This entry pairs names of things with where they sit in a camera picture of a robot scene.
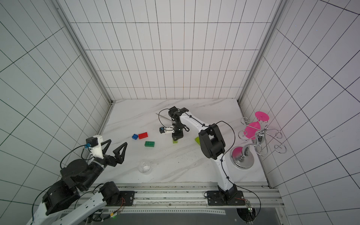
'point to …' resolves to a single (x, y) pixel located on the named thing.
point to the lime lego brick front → (175, 142)
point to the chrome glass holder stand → (243, 159)
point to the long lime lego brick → (198, 140)
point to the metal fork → (169, 119)
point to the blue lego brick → (135, 136)
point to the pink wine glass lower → (251, 130)
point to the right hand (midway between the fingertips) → (177, 131)
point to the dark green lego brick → (149, 144)
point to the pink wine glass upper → (262, 116)
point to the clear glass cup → (144, 167)
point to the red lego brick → (143, 135)
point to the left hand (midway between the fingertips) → (118, 144)
